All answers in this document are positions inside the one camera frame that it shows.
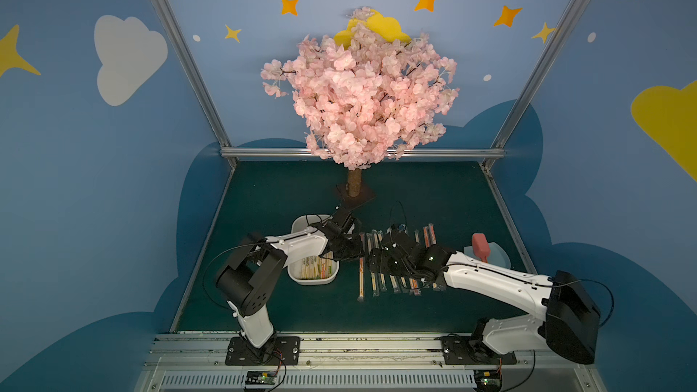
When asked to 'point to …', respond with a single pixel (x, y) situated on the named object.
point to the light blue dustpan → (497, 256)
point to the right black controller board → (488, 380)
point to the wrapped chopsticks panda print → (314, 268)
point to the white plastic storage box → (299, 248)
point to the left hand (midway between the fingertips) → (365, 251)
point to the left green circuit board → (260, 377)
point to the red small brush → (481, 247)
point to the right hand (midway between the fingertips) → (379, 259)
